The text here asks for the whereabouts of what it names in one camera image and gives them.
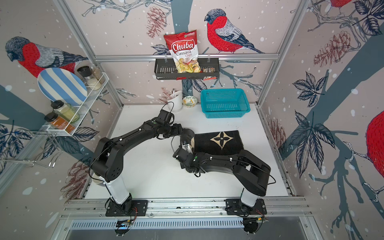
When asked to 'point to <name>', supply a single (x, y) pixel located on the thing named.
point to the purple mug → (97, 179)
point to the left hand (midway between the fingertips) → (182, 129)
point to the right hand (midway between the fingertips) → (185, 157)
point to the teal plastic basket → (224, 103)
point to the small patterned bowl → (189, 101)
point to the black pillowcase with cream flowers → (221, 143)
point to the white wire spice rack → (92, 91)
